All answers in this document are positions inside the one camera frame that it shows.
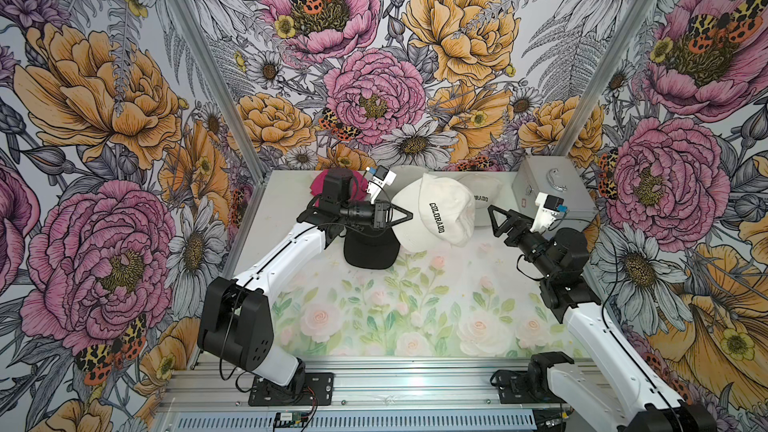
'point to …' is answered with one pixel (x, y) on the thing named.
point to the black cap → (371, 248)
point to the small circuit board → (290, 419)
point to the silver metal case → (555, 175)
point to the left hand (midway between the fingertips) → (409, 222)
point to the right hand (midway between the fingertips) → (493, 214)
